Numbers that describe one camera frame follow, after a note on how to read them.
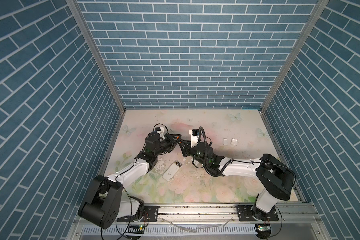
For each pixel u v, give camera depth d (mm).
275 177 463
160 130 803
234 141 1019
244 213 737
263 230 737
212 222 722
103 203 413
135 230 722
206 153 598
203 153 601
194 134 711
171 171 873
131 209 414
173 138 819
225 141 1025
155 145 654
